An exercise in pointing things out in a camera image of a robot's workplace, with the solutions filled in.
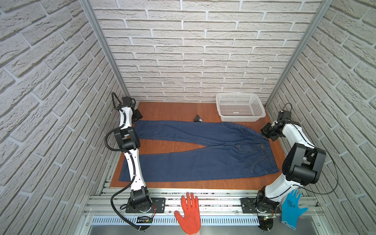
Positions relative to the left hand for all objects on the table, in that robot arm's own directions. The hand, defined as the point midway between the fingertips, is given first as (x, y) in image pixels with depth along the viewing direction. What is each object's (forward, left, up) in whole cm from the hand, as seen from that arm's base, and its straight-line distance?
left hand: (137, 115), depth 109 cm
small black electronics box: (-66, -16, -5) cm, 68 cm away
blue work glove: (-66, -90, -1) cm, 112 cm away
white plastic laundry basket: (+7, -82, 0) cm, 82 cm away
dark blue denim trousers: (-31, -63, 0) cm, 70 cm away
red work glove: (-68, -39, -2) cm, 79 cm away
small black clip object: (-4, -46, -1) cm, 47 cm away
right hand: (-23, -86, +9) cm, 89 cm away
